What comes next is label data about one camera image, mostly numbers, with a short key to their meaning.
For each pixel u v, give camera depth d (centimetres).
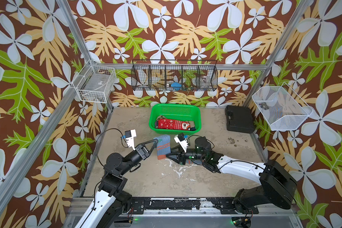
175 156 68
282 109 82
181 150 68
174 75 99
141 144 59
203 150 61
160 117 110
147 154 58
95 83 86
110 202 49
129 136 59
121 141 59
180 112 118
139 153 55
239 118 105
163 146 66
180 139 67
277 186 43
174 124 101
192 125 104
